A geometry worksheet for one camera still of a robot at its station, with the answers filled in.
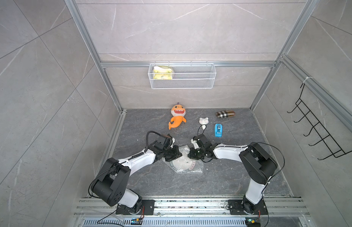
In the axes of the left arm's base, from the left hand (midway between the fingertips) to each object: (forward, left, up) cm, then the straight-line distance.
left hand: (184, 152), depth 85 cm
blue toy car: (+20, -27, -7) cm, 35 cm away
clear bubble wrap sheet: (-8, -9, -6) cm, 14 cm away
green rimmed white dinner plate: (-5, 0, -7) cm, 8 cm away
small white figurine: (+28, -17, -5) cm, 34 cm away
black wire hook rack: (-13, -64, +24) cm, 70 cm away
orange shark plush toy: (+35, +3, -1) cm, 35 cm away
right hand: (+1, -3, -8) cm, 9 cm away
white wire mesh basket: (+50, -1, +22) cm, 55 cm away
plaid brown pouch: (+36, -36, -5) cm, 51 cm away
